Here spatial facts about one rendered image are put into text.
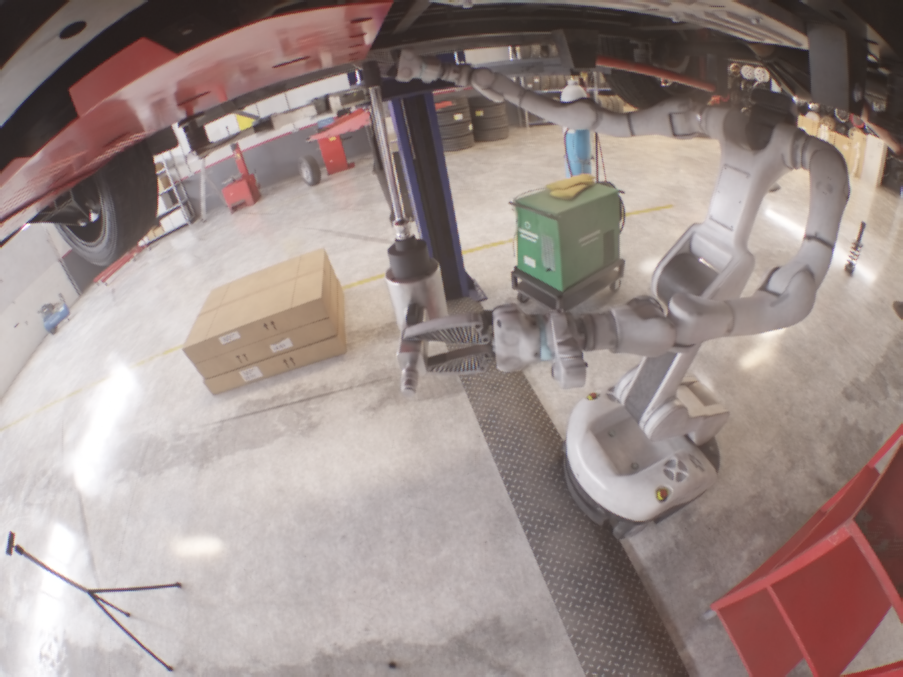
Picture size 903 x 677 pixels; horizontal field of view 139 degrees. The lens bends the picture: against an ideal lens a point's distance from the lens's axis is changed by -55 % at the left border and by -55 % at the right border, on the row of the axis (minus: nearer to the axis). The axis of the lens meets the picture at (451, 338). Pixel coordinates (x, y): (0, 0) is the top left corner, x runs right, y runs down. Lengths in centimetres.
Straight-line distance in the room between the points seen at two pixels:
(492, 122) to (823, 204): 775
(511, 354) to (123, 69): 62
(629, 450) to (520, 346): 98
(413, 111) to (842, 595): 292
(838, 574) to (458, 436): 170
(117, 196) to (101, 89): 112
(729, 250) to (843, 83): 50
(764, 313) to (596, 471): 83
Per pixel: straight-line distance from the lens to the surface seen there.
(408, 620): 155
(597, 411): 144
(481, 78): 116
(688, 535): 169
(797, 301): 76
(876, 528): 100
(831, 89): 80
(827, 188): 87
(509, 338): 51
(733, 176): 100
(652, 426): 118
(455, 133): 768
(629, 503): 131
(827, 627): 133
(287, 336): 246
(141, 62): 48
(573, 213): 208
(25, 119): 86
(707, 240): 102
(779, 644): 164
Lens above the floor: 149
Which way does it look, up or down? 39 degrees down
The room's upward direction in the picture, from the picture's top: 12 degrees counter-clockwise
